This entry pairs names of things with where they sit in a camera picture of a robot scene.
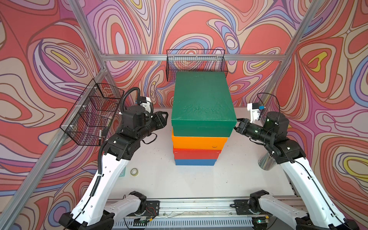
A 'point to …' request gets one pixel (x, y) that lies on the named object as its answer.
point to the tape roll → (134, 172)
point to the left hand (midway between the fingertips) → (167, 114)
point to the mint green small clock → (122, 173)
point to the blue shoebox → (195, 162)
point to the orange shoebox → (198, 142)
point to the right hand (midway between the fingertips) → (227, 125)
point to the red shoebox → (183, 154)
